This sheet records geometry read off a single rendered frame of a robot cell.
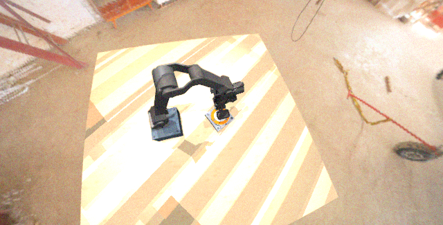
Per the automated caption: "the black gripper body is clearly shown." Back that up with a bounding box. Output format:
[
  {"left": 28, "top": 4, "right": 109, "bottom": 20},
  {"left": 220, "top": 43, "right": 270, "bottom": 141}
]
[{"left": 210, "top": 88, "right": 230, "bottom": 120}]

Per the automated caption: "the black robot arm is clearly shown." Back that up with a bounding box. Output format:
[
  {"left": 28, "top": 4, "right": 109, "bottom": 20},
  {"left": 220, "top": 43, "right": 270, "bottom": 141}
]
[{"left": 147, "top": 62, "right": 244, "bottom": 129}]

